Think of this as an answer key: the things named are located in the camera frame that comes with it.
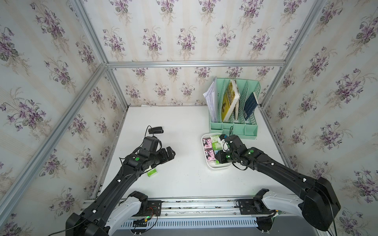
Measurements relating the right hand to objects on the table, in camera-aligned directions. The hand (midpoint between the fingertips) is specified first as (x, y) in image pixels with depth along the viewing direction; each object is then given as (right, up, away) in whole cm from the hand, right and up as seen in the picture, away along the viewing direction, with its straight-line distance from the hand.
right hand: (216, 156), depth 82 cm
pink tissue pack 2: (-3, -1, +4) cm, 5 cm away
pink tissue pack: (-4, +6, +10) cm, 12 cm away
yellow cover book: (+12, +35, +12) cm, 38 cm away
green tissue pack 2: (-38, -11, +1) cm, 40 cm away
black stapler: (-40, +13, +22) cm, 47 cm away
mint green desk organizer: (+16, +17, +17) cm, 29 cm away
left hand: (-25, +1, -4) cm, 26 cm away
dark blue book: (+29, +31, +24) cm, 49 cm away
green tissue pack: (+1, +4, +7) cm, 8 cm away
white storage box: (-4, +10, +14) cm, 18 cm away
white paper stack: (-2, +36, +7) cm, 37 cm away
